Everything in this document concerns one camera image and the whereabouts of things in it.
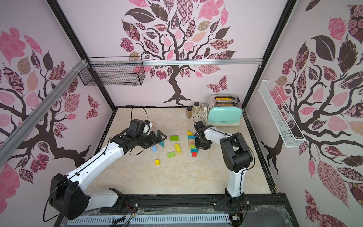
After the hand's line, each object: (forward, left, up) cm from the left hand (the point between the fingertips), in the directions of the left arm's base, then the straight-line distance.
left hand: (160, 142), depth 79 cm
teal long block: (+14, -19, -16) cm, 29 cm away
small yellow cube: (-5, +4, -16) cm, 17 cm away
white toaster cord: (+35, -29, -8) cm, 46 cm away
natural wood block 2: (+9, -19, -17) cm, 27 cm away
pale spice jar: (+37, -23, -10) cm, 45 cm away
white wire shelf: (+4, -64, +16) cm, 66 cm away
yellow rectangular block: (+5, -9, -16) cm, 19 cm away
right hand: (+5, -25, -17) cm, 30 cm away
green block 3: (+1, -5, -18) cm, 18 cm away
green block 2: (+13, -6, -17) cm, 22 cm away
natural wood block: (+12, -19, -17) cm, 29 cm away
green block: (+6, -19, -16) cm, 26 cm away
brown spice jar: (+33, -18, -10) cm, 38 cm away
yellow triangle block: (+16, -17, -15) cm, 28 cm away
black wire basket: (+68, +47, +1) cm, 83 cm away
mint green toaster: (+26, -42, -1) cm, 49 cm away
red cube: (0, -20, -15) cm, 25 cm away
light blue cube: (+4, +7, -14) cm, 16 cm away
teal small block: (+3, -22, -16) cm, 27 cm away
